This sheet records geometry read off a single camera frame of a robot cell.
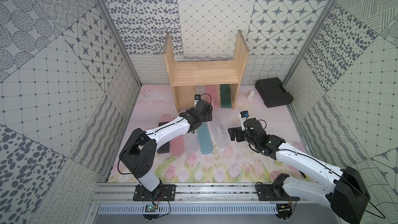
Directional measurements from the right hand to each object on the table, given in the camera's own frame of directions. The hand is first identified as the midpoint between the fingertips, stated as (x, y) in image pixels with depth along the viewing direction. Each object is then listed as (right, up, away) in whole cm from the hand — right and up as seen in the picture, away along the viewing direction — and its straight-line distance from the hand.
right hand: (237, 129), depth 83 cm
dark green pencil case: (-3, +19, +20) cm, 28 cm away
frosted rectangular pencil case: (-21, +24, +24) cm, 39 cm away
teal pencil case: (-17, -8, +11) cm, 22 cm away
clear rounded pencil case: (-26, -10, +7) cm, 29 cm away
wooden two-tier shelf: (-28, +30, +5) cm, 42 cm away
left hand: (-19, +11, +6) cm, 23 cm away
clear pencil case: (-8, -1, +13) cm, 15 cm away
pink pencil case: (-13, +20, +24) cm, 34 cm away
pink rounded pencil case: (-34, -11, +6) cm, 36 cm away
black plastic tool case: (+32, +22, +27) cm, 48 cm away
